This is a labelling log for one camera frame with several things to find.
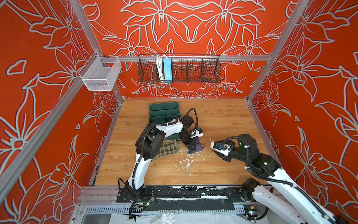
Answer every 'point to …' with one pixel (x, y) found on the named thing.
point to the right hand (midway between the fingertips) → (213, 143)
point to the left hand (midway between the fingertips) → (194, 147)
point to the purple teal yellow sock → (199, 147)
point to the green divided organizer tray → (162, 113)
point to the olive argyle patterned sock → (168, 147)
